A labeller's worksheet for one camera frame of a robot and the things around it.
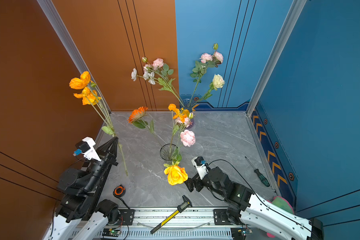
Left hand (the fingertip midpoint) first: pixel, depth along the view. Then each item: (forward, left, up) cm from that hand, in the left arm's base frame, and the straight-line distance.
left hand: (117, 137), depth 59 cm
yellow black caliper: (-18, -25, -37) cm, 48 cm away
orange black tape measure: (-10, +8, -35) cm, 37 cm away
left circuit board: (-28, +8, -39) cm, 49 cm away
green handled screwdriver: (-2, -71, -35) cm, 80 cm away
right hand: (-6, -28, -20) cm, 35 cm away
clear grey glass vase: (+5, -17, -20) cm, 27 cm away
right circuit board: (-28, -54, -38) cm, 71 cm away
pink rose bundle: (+5, -27, -5) cm, 28 cm away
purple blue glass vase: (+41, -28, -18) cm, 53 cm away
